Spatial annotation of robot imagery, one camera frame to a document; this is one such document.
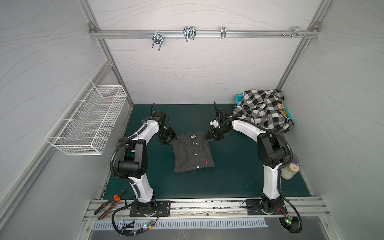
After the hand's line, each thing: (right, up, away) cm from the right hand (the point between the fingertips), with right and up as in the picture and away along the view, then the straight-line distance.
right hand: (207, 135), depth 92 cm
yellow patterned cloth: (+54, +18, +12) cm, 58 cm away
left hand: (-19, -1, 0) cm, 19 cm away
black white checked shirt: (+39, +19, +12) cm, 45 cm away
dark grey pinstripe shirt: (-10, -10, -3) cm, 14 cm away
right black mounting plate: (+22, -34, -19) cm, 44 cm away
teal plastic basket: (+25, +24, +19) cm, 39 cm away
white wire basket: (-59, +8, -23) cm, 64 cm away
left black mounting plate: (-27, -34, -20) cm, 48 cm away
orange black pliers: (-48, -30, -17) cm, 59 cm away
